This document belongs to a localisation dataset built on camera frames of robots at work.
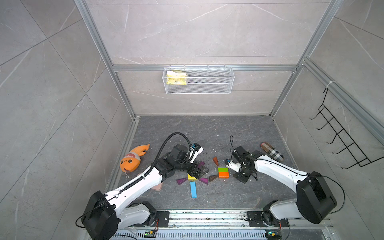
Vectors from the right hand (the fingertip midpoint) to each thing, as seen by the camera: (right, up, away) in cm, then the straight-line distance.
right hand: (242, 175), depth 85 cm
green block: (-11, +3, +3) cm, 11 cm away
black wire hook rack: (+39, +15, -27) cm, 50 cm away
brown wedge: (-17, -1, 0) cm, 17 cm away
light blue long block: (-28, -7, -3) cm, 29 cm away
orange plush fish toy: (-65, +9, 0) cm, 65 cm away
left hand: (-23, +9, -10) cm, 27 cm away
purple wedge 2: (-36, -3, 0) cm, 36 cm away
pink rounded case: (-49, -6, -4) cm, 49 cm away
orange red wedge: (-15, +8, +7) cm, 18 cm away
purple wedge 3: (-22, -3, 0) cm, 22 cm away
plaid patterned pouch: (+22, +13, +10) cm, 27 cm away
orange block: (-11, 0, 0) cm, 11 cm away
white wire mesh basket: (-23, +61, +16) cm, 67 cm away
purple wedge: (-24, +5, +7) cm, 25 cm away
